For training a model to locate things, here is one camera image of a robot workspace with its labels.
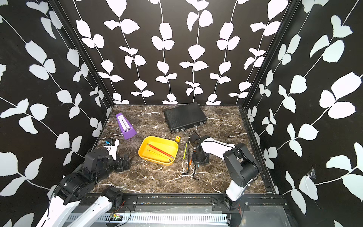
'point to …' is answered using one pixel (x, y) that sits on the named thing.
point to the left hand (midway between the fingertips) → (128, 153)
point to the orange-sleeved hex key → (190, 162)
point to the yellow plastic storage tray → (147, 153)
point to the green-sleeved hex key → (184, 155)
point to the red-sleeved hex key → (160, 151)
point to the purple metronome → (126, 129)
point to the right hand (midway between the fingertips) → (196, 161)
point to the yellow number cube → (177, 138)
